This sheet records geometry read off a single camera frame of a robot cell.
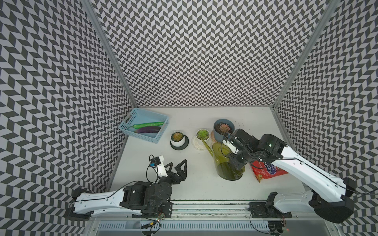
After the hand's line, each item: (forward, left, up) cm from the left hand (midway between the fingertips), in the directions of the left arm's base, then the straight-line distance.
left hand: (179, 164), depth 69 cm
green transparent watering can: (0, -22, -5) cm, 23 cm away
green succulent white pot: (+24, -12, -10) cm, 28 cm away
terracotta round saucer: (+26, -19, -17) cm, 36 cm away
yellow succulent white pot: (+22, +4, -11) cm, 25 cm away
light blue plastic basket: (+47, +37, -19) cm, 63 cm away
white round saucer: (+22, -9, -20) cm, 31 cm away
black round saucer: (+19, 0, -17) cm, 26 cm away
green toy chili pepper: (+37, +28, -17) cm, 49 cm away
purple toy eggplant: (+33, +24, -17) cm, 44 cm away
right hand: (0, -26, +2) cm, 26 cm away
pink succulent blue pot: (+28, -25, -9) cm, 38 cm away
